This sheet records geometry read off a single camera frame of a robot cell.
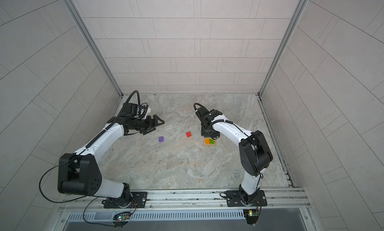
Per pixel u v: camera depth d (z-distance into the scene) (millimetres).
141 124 712
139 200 710
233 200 707
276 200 738
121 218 645
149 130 792
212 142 894
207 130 632
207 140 898
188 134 939
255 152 488
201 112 703
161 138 928
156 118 753
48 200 400
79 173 412
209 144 891
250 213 692
